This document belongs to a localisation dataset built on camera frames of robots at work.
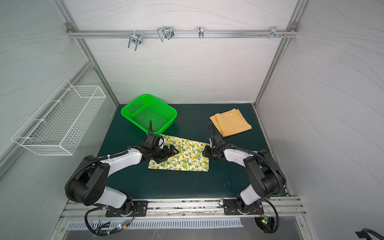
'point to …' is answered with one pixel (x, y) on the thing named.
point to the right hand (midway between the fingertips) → (207, 150)
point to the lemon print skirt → (190, 157)
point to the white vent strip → (165, 223)
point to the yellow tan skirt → (231, 122)
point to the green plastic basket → (139, 112)
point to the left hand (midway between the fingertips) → (176, 152)
